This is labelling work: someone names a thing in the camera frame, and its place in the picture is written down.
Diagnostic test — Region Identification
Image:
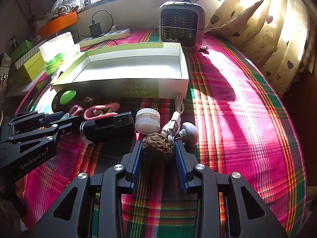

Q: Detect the striped green box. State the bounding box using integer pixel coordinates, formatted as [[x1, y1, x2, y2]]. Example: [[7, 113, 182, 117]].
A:
[[9, 39, 46, 70]]

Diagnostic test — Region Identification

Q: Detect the green white cardboard box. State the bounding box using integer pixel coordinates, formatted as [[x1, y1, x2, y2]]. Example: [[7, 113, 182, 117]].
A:
[[53, 42, 189, 99]]

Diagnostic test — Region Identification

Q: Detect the white round jar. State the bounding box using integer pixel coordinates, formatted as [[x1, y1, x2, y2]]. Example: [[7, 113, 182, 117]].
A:
[[134, 108, 160, 134]]

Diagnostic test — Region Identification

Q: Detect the plastic bags pile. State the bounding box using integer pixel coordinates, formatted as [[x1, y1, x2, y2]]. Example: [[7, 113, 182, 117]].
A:
[[47, 0, 81, 19]]

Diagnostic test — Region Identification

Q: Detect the green tissue pack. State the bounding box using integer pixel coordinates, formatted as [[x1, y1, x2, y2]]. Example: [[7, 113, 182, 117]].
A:
[[39, 32, 81, 76]]

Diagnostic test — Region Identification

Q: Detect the grey desktop fan heater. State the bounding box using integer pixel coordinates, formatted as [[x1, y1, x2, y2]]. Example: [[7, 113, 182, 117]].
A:
[[158, 1, 205, 51]]

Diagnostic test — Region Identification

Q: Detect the yellow green box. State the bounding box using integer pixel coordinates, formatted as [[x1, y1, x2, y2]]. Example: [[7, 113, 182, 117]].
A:
[[10, 52, 45, 86]]

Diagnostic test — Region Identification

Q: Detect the brown walnut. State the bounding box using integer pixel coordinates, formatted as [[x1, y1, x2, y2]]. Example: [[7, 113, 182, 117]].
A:
[[142, 133, 174, 164], [82, 96, 97, 108]]

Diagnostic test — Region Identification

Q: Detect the pink plastic clip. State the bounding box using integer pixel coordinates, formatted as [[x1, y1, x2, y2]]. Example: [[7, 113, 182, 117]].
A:
[[83, 103, 120, 121]]

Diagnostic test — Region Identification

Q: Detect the black flashlight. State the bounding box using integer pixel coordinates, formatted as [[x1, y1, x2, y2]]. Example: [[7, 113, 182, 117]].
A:
[[79, 111, 135, 145]]

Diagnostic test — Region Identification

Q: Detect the black charger adapter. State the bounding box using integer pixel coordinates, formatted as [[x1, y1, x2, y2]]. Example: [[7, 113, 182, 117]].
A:
[[89, 20, 102, 38]]

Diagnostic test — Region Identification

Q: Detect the white power strip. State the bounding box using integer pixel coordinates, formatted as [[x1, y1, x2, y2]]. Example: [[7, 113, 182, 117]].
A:
[[79, 29, 130, 47]]

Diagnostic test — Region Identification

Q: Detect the orange box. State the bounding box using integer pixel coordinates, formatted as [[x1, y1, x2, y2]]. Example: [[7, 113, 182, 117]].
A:
[[35, 12, 78, 39]]

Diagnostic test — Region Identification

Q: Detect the plaid bed blanket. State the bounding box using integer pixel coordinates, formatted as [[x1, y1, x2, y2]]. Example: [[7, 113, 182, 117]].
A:
[[23, 36, 307, 237]]

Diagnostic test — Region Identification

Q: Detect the beige heart pillow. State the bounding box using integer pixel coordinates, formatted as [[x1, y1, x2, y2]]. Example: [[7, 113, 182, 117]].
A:
[[205, 0, 264, 38]]

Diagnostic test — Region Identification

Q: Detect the beige heart curtain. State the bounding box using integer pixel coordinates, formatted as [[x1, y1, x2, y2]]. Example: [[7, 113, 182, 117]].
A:
[[236, 0, 316, 96]]

